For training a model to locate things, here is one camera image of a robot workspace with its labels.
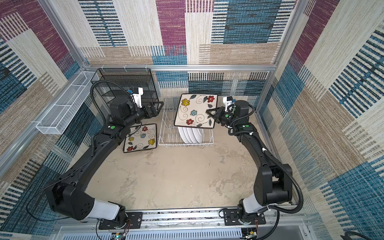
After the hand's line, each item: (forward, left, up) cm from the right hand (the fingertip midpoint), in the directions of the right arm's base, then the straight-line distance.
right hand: (206, 112), depth 78 cm
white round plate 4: (0, +3, -19) cm, 19 cm away
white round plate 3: (-2, +8, -16) cm, 18 cm away
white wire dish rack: (+9, +24, -32) cm, 41 cm away
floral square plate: (+5, +43, -28) cm, 51 cm away
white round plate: (-2, +14, -16) cm, 21 cm away
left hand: (+1, +22, +8) cm, 24 cm away
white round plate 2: (-2, +11, -16) cm, 20 cm away
